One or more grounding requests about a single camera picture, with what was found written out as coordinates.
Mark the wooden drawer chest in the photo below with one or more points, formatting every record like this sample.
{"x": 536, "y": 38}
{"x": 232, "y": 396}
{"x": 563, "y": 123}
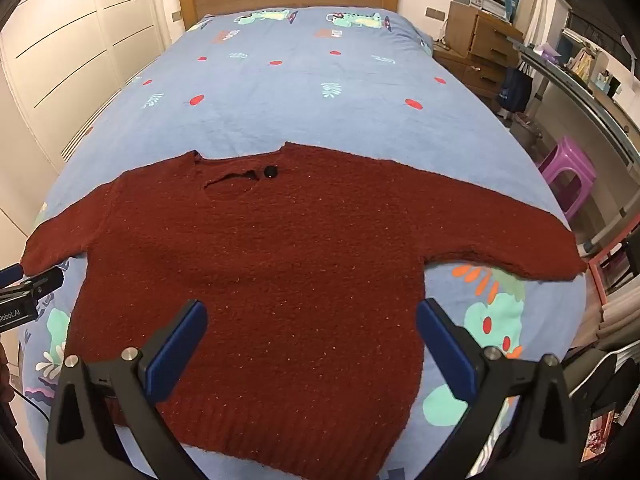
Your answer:
{"x": 495, "y": 35}

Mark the blue printed bedsheet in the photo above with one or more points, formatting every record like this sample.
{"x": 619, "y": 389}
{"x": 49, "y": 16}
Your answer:
{"x": 300, "y": 95}

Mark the dark red knit sweater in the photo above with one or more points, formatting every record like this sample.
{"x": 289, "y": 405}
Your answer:
{"x": 280, "y": 270}

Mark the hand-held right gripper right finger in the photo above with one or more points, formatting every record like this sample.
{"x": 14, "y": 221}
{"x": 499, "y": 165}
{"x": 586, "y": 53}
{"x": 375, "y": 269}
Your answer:
{"x": 445, "y": 345}

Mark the dark blue bag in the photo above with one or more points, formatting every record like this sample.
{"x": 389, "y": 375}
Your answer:
{"x": 515, "y": 90}

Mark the purple plastic stool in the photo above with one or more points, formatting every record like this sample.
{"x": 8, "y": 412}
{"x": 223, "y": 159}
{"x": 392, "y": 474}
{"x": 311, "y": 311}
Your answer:
{"x": 570, "y": 160}

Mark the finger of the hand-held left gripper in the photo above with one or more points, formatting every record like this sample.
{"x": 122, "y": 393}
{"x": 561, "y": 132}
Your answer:
{"x": 45, "y": 284}
{"x": 10, "y": 275}

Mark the white wardrobe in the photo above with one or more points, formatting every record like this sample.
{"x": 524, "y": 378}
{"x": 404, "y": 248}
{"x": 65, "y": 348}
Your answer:
{"x": 75, "y": 35}

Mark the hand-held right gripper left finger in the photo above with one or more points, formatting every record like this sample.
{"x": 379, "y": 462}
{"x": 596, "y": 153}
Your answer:
{"x": 180, "y": 345}

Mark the long grey desk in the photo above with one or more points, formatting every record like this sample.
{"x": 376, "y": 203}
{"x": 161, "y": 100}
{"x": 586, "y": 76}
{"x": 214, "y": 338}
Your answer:
{"x": 575, "y": 85}

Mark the wooden nightstand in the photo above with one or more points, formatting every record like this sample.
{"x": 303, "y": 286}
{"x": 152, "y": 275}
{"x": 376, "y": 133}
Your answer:
{"x": 470, "y": 72}

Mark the teal box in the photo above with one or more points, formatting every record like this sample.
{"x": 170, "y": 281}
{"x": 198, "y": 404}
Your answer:
{"x": 608, "y": 84}

